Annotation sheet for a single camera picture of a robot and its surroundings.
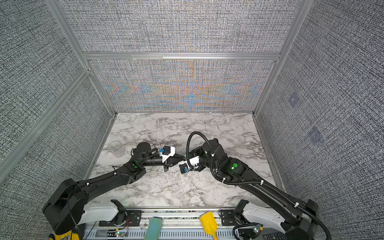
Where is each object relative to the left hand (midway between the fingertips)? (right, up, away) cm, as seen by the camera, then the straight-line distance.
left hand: (184, 158), depth 71 cm
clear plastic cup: (-46, +2, +27) cm, 53 cm away
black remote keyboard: (+42, -35, -2) cm, 55 cm away
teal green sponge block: (-14, -33, -1) cm, 36 cm away
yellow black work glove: (-53, -34, -4) cm, 63 cm away
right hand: (+3, +5, 0) cm, 6 cm away
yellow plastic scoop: (+12, -32, +1) cm, 34 cm away
